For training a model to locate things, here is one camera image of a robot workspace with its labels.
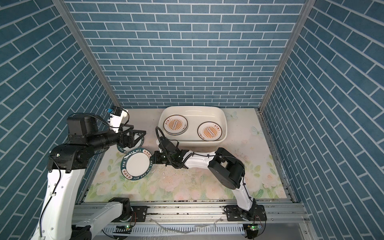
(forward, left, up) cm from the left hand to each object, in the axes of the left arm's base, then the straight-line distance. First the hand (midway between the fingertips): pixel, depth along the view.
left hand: (139, 129), depth 61 cm
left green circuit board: (-31, +12, -41) cm, 52 cm away
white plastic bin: (+30, -23, -35) cm, 51 cm away
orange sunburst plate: (+26, -34, -37) cm, 56 cm away
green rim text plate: (-1, +10, -31) cm, 32 cm away
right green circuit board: (-32, -52, -37) cm, 71 cm away
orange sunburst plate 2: (+36, -8, -35) cm, 51 cm away
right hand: (+1, +3, -27) cm, 27 cm away
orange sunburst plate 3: (+26, -10, -35) cm, 45 cm away
